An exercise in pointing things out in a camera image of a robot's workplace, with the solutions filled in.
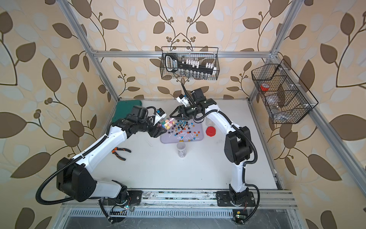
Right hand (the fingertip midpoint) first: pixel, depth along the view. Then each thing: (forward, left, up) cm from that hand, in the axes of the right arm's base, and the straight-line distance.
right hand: (173, 117), depth 82 cm
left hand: (-3, +7, -2) cm, 8 cm away
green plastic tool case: (+24, +41, -17) cm, 50 cm away
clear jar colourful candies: (-4, +3, 0) cm, 5 cm away
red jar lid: (+3, -24, -21) cm, 32 cm away
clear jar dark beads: (-12, -4, -14) cm, 19 cm away
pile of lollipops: (+4, -5, -21) cm, 22 cm away
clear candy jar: (+10, -24, -20) cm, 33 cm away
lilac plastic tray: (+7, -16, -22) cm, 28 cm away
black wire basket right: (+7, -60, +9) cm, 62 cm away
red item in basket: (+12, -54, +11) cm, 56 cm away
